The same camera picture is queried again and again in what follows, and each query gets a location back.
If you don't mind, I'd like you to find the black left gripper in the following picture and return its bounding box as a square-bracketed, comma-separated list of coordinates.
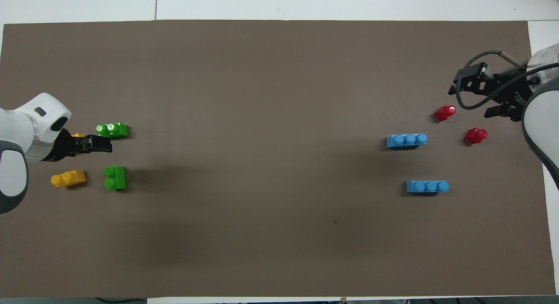
[52, 128, 113, 161]

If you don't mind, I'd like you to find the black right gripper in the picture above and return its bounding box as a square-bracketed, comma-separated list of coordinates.
[448, 62, 538, 121]

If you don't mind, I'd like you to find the green two-stud block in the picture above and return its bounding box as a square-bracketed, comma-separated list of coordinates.
[96, 123, 129, 139]
[103, 166, 127, 191]

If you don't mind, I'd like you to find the blue three-stud block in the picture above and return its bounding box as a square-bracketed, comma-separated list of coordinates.
[406, 180, 449, 194]
[386, 133, 428, 150]

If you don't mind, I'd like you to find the red one-stud block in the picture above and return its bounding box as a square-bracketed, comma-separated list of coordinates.
[464, 128, 488, 144]
[434, 104, 456, 122]

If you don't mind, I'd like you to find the brown paper mat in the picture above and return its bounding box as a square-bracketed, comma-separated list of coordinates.
[0, 19, 556, 298]

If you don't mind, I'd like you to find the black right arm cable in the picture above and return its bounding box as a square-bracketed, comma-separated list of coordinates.
[454, 50, 534, 111]

